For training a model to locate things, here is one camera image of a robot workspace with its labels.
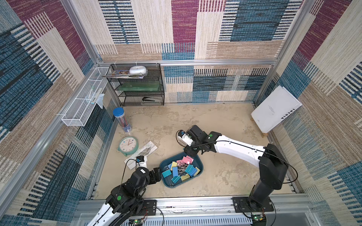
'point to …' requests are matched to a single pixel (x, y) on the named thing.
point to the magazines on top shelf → (126, 74)
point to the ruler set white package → (145, 151)
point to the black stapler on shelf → (147, 99)
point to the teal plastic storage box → (179, 169)
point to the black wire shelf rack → (139, 84)
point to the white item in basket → (98, 98)
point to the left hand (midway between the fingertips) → (156, 169)
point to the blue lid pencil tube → (119, 114)
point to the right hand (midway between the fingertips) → (187, 146)
